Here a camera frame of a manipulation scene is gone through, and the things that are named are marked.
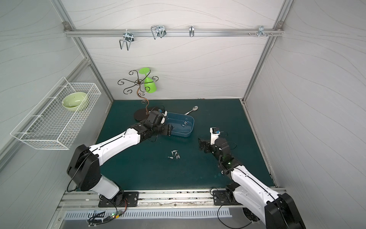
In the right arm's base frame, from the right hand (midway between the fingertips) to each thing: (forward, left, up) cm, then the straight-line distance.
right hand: (207, 136), depth 84 cm
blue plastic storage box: (+17, +16, -12) cm, 26 cm away
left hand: (+4, +23, +3) cm, 24 cm away
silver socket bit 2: (+16, +16, -12) cm, 26 cm away
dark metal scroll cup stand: (+23, +49, -9) cm, 55 cm away
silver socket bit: (+18, +14, -11) cm, 25 cm away
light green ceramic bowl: (+5, +71, +23) cm, 75 cm away
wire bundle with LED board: (-40, +53, -14) cm, 68 cm away
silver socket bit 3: (-5, +22, -12) cm, 25 cm away
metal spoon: (+33, +8, -12) cm, 36 cm away
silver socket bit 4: (-8, +18, -12) cm, 23 cm away
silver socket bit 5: (-9, +22, -12) cm, 27 cm away
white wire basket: (-9, +75, +22) cm, 79 cm away
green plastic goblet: (+22, +35, +20) cm, 46 cm away
